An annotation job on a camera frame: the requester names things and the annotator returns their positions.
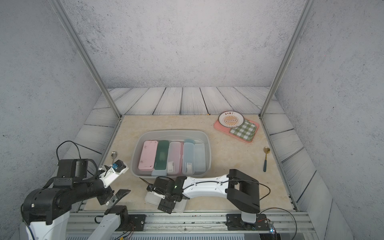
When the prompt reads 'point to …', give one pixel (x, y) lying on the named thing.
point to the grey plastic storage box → (203, 157)
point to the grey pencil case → (180, 205)
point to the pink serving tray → (227, 130)
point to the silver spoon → (114, 154)
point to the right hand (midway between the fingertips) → (166, 200)
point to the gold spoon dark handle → (266, 149)
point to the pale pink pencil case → (148, 158)
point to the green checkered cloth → (246, 132)
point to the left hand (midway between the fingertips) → (122, 179)
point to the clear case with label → (188, 159)
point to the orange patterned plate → (231, 119)
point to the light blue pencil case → (159, 172)
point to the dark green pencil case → (162, 154)
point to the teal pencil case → (189, 140)
